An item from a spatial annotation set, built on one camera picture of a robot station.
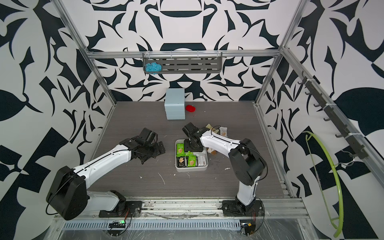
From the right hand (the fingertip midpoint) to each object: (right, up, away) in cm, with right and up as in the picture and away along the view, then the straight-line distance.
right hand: (187, 146), depth 91 cm
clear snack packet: (+8, -7, -3) cm, 11 cm away
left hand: (-17, -1, -4) cm, 17 cm away
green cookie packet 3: (+3, -8, -3) cm, 9 cm away
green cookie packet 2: (+1, -5, +1) cm, 5 cm away
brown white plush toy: (+15, -3, +1) cm, 15 cm away
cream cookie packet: (+14, +11, +14) cm, 23 cm away
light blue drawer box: (-8, +26, +8) cm, 28 cm away
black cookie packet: (-3, -8, -4) cm, 9 cm away
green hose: (+57, +8, -20) cm, 61 cm away
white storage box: (+1, -11, -7) cm, 13 cm away
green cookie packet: (-4, -3, +1) cm, 5 cm away
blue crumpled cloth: (-20, +47, +1) cm, 51 cm away
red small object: (+2, +24, +24) cm, 34 cm away
